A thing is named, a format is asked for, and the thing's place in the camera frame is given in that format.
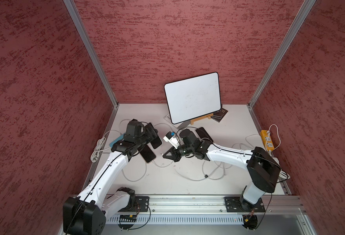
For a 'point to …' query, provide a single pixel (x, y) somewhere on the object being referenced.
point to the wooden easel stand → (209, 116)
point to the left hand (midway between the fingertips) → (153, 136)
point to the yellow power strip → (267, 139)
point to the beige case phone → (203, 134)
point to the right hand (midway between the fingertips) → (164, 159)
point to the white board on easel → (191, 98)
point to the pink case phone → (147, 154)
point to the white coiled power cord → (282, 174)
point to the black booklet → (219, 115)
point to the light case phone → (157, 142)
